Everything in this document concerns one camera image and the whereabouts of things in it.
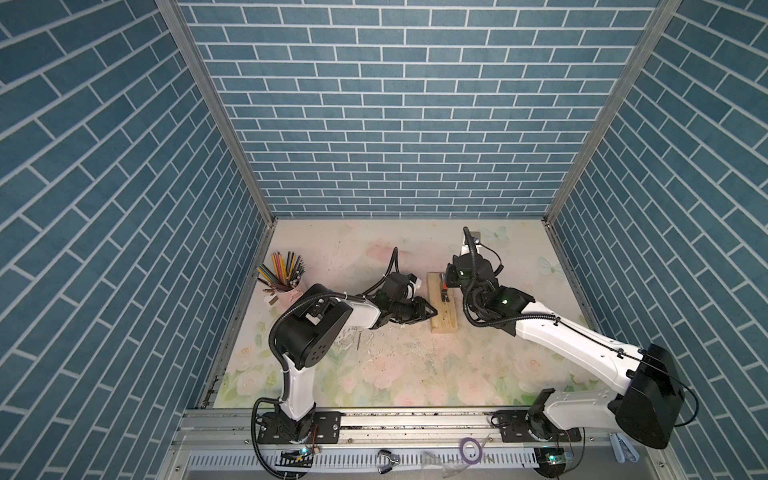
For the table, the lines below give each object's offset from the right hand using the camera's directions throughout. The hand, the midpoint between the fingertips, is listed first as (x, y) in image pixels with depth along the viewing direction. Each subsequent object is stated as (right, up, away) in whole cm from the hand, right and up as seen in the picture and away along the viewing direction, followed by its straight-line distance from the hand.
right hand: (457, 259), depth 80 cm
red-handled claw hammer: (-2, -11, +14) cm, 18 cm away
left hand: (-3, -19, +10) cm, 21 cm away
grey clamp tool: (+37, -44, -11) cm, 58 cm away
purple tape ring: (+1, -47, -11) cm, 49 cm away
